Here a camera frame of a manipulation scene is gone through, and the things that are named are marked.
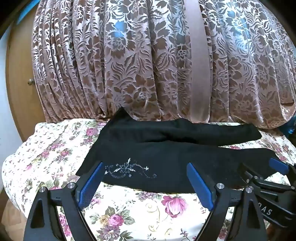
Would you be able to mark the floral bedspread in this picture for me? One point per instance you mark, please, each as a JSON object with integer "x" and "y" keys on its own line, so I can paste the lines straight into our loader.
{"x": 46, "y": 157}

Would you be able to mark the blue object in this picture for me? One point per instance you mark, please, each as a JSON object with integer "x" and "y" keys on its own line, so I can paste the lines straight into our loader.
{"x": 291, "y": 129}

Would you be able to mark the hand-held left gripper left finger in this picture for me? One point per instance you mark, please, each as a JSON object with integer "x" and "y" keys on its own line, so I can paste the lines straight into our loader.
{"x": 90, "y": 183}

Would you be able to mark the brown floral curtain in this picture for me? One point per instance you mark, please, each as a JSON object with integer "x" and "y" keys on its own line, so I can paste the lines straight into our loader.
{"x": 138, "y": 58}

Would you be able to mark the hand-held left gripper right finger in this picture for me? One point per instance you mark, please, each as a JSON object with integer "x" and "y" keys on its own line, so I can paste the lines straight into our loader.
{"x": 201, "y": 187}

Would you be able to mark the round metal door knob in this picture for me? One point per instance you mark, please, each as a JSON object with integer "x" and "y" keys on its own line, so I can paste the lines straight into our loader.
{"x": 30, "y": 81}

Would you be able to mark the wooden wardrobe door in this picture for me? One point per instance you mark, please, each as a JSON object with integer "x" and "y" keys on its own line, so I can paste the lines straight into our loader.
{"x": 20, "y": 97}

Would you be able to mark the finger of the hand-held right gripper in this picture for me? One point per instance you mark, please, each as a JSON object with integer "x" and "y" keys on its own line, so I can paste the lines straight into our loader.
{"x": 245, "y": 173}
{"x": 278, "y": 165}

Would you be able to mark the plain pink curtain band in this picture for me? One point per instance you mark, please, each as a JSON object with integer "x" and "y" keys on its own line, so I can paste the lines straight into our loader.
{"x": 198, "y": 58}

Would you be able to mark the black pants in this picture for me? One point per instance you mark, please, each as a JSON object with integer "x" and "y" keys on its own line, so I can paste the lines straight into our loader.
{"x": 161, "y": 157}

